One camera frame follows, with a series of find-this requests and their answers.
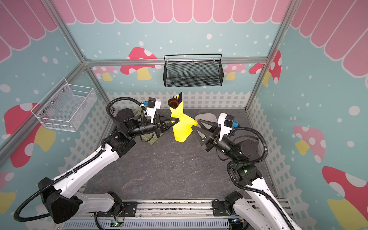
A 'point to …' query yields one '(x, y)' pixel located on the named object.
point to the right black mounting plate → (219, 209)
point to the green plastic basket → (153, 138)
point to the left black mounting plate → (123, 209)
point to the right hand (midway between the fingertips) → (195, 125)
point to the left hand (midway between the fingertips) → (178, 123)
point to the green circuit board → (116, 223)
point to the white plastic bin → (206, 116)
